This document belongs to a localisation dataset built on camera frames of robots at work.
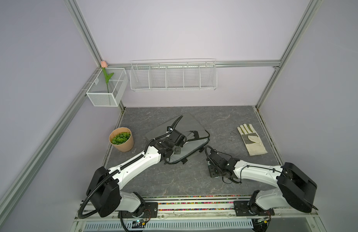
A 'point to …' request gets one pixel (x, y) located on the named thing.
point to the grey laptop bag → (197, 137)
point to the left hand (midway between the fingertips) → (174, 147)
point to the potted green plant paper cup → (122, 138)
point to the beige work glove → (252, 141)
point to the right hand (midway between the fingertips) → (212, 168)
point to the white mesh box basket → (97, 92)
